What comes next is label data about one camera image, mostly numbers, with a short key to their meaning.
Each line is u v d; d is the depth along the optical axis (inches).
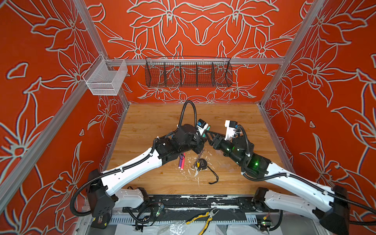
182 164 33.9
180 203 29.3
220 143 23.5
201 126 23.2
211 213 27.5
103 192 15.0
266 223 26.9
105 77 36.9
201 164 33.1
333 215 15.0
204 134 26.2
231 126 23.9
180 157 35.4
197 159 35.0
